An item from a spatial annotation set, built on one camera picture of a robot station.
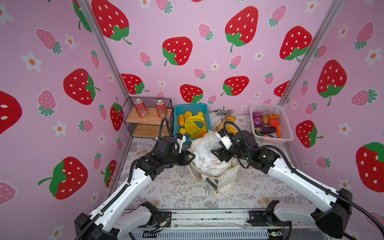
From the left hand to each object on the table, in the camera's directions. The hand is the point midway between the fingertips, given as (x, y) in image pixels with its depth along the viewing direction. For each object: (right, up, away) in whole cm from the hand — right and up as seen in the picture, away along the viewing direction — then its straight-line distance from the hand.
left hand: (193, 155), depth 72 cm
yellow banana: (-2, +13, +35) cm, 37 cm away
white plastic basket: (+64, +9, +29) cm, 71 cm away
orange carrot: (+62, +11, +35) cm, 72 cm away
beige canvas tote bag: (+8, +10, +7) cm, 15 cm away
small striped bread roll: (+29, +21, +42) cm, 55 cm away
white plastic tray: (+17, +20, +46) cm, 53 cm away
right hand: (+11, +5, +1) cm, 12 cm away
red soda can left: (-33, +26, +20) cm, 47 cm away
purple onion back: (+48, +25, +42) cm, 69 cm away
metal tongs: (+27, +26, +47) cm, 60 cm away
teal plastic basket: (-10, +27, +46) cm, 54 cm away
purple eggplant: (+47, +12, +32) cm, 58 cm away
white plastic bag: (+8, -4, +4) cm, 9 cm away
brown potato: (+53, +21, +39) cm, 69 cm away
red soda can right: (-20, +26, +18) cm, 38 cm away
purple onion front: (+48, +19, +38) cm, 64 cm away
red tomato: (+58, +17, +34) cm, 69 cm away
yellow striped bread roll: (+27, +13, +38) cm, 49 cm away
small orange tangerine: (+5, +10, +6) cm, 13 cm away
